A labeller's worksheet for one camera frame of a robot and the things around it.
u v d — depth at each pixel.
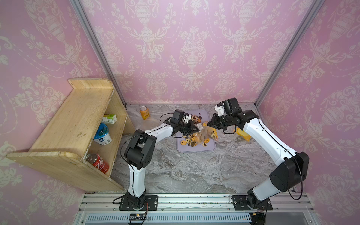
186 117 0.90
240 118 0.56
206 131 0.85
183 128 0.83
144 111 1.03
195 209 0.74
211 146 0.94
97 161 0.57
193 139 0.92
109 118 0.79
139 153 0.52
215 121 0.70
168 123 0.76
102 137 0.66
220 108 0.76
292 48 0.84
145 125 0.99
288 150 0.45
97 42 0.84
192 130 0.85
